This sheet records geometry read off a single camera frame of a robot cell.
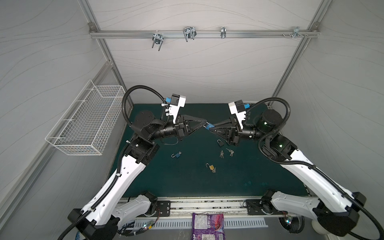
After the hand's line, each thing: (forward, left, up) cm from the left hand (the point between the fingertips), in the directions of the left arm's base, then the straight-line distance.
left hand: (207, 122), depth 50 cm
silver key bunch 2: (+13, -18, -46) cm, 52 cm away
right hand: (+1, -2, -2) cm, 3 cm away
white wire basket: (+7, +56, -16) cm, 58 cm away
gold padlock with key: (+1, -6, -46) cm, 47 cm away
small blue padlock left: (+9, +16, -46) cm, 50 cm away
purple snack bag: (-26, -2, -45) cm, 52 cm away
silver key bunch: (+12, -12, -47) cm, 50 cm away
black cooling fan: (-24, -44, -50) cm, 71 cm away
